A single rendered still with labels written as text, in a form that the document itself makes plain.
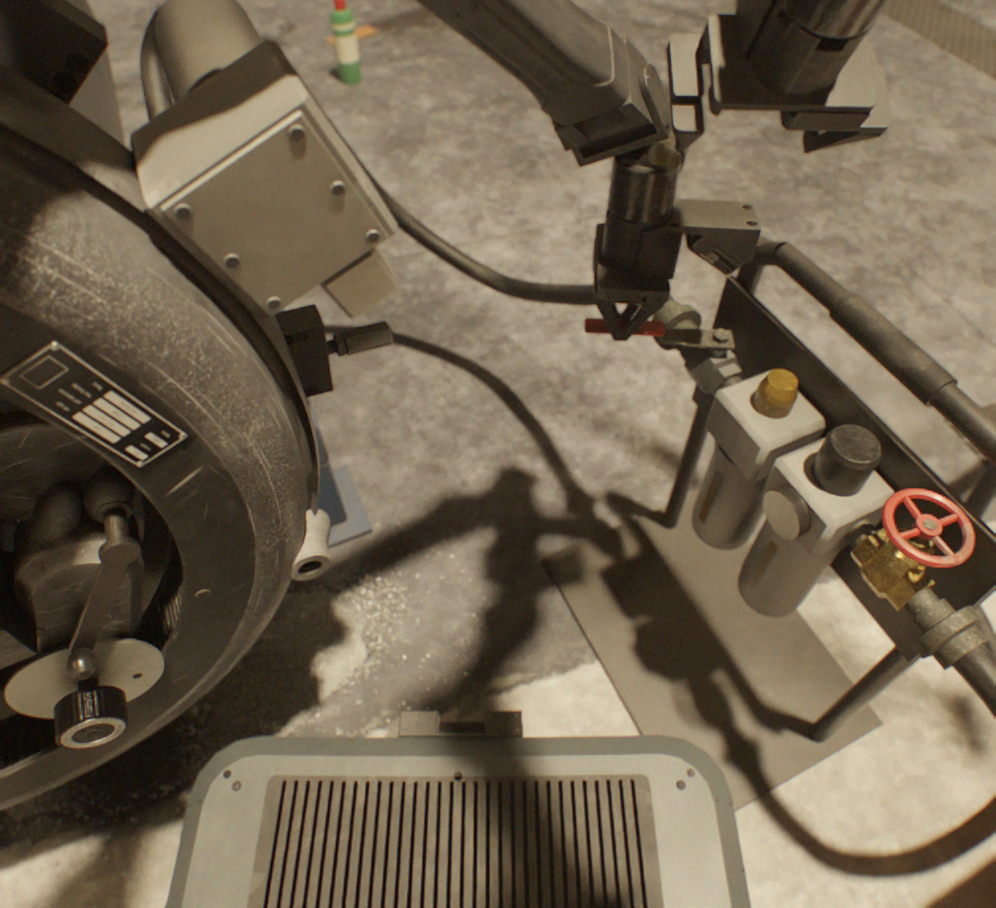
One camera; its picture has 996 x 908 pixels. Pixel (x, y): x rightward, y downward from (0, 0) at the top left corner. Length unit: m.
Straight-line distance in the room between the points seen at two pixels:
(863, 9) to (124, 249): 0.39
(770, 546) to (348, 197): 0.54
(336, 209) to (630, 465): 0.91
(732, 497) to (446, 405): 0.65
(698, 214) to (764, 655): 0.66
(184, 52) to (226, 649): 0.46
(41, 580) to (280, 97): 0.34
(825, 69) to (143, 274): 0.39
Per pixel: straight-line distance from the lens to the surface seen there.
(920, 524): 0.66
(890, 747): 1.15
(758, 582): 0.83
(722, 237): 0.68
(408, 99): 2.29
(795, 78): 0.49
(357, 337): 0.62
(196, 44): 0.56
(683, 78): 0.52
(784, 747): 1.09
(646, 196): 0.64
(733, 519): 0.85
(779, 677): 1.12
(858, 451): 0.68
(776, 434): 0.73
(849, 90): 0.52
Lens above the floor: 0.99
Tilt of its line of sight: 49 degrees down
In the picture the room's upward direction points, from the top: 1 degrees counter-clockwise
